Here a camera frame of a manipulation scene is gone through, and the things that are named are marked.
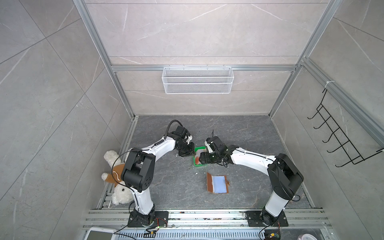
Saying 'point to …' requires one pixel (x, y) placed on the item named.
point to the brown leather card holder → (217, 184)
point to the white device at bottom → (101, 233)
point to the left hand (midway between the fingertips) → (195, 150)
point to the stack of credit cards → (197, 158)
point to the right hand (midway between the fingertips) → (203, 158)
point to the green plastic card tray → (198, 150)
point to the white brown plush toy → (122, 194)
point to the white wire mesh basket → (195, 80)
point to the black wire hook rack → (345, 143)
